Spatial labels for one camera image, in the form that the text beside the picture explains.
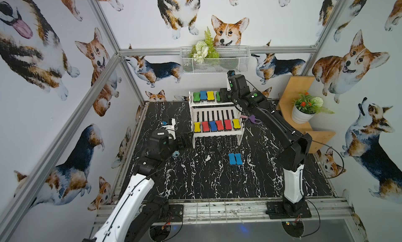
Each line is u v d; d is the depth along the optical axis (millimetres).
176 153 917
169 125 643
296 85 996
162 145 549
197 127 894
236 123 904
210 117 952
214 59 843
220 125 902
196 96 838
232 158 904
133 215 440
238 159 902
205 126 899
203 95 843
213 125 902
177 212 736
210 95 840
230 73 718
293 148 479
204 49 782
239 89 614
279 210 728
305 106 882
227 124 911
